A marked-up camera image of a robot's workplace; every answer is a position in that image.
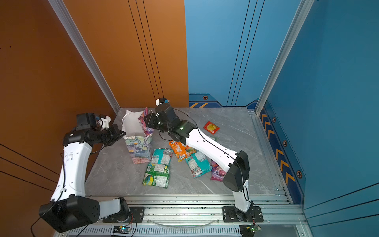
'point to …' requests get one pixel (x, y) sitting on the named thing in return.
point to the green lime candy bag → (157, 175)
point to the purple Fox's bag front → (147, 131)
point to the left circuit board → (122, 229)
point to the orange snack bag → (180, 150)
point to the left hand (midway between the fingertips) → (126, 130)
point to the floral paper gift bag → (139, 145)
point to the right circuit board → (248, 230)
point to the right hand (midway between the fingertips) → (145, 117)
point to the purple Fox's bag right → (218, 173)
